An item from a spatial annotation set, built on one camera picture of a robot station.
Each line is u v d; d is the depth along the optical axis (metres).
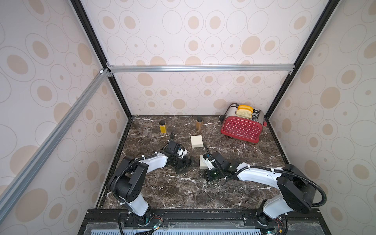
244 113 0.95
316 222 0.73
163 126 1.03
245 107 0.95
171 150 0.75
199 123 1.06
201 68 0.93
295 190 0.44
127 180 0.46
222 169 0.66
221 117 1.15
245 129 0.95
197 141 1.06
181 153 0.80
